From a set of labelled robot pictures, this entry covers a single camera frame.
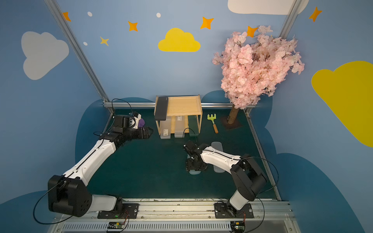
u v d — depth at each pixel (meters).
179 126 1.10
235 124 1.14
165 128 1.04
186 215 0.74
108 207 0.62
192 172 0.84
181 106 0.97
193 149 0.70
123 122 0.65
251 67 0.73
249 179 0.45
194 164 0.76
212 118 1.17
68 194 0.40
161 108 0.91
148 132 0.75
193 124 1.08
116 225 0.72
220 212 0.74
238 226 0.73
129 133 0.70
